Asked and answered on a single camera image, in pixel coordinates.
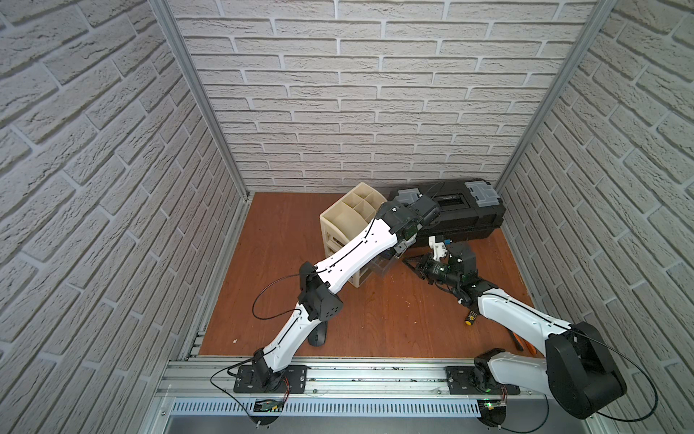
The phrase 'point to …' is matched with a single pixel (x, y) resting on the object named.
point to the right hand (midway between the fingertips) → (405, 259)
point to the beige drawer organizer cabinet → (348, 216)
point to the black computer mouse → (318, 336)
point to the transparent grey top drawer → (376, 267)
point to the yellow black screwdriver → (471, 318)
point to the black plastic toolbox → (470, 209)
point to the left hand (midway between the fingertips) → (397, 231)
